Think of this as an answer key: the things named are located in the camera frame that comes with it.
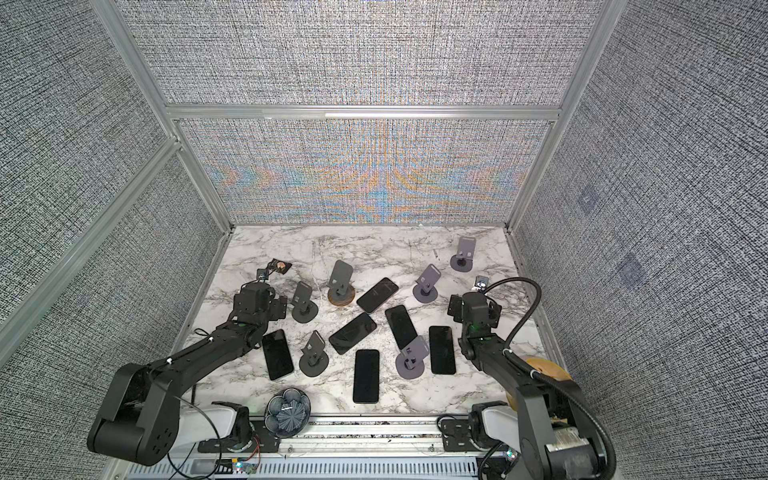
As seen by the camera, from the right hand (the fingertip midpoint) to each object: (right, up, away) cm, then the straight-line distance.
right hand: (475, 291), depth 89 cm
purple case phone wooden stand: (-29, -3, +12) cm, 31 cm away
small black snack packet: (-64, +7, +18) cm, 67 cm away
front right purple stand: (-20, -18, -9) cm, 29 cm away
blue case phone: (-22, -11, +5) cm, 25 cm away
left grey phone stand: (-51, -6, +2) cm, 52 cm away
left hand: (-62, -1, +1) cm, 62 cm away
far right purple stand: (+2, +9, +19) cm, 21 cm away
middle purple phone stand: (-13, -1, +7) cm, 15 cm away
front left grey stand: (-46, -18, -8) cm, 50 cm away
